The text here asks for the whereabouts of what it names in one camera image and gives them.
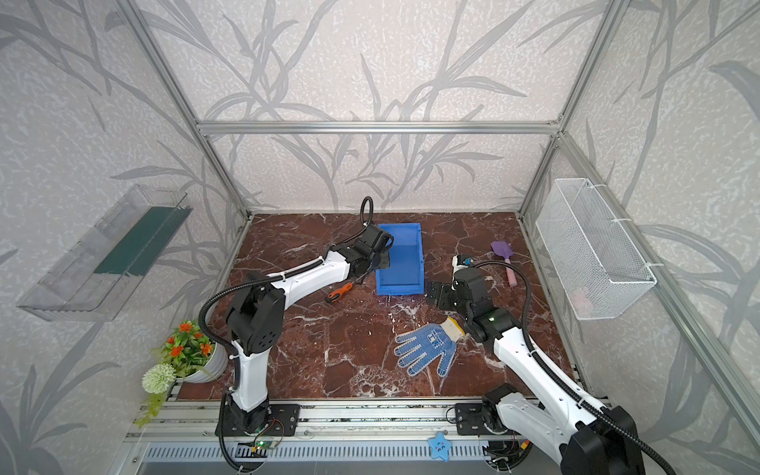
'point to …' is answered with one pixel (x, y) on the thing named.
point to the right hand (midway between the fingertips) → (442, 276)
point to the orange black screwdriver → (335, 295)
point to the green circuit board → (265, 444)
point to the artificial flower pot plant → (189, 355)
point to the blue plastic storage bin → (405, 274)
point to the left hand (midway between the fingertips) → (387, 247)
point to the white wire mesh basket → (604, 276)
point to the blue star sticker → (439, 447)
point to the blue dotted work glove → (429, 342)
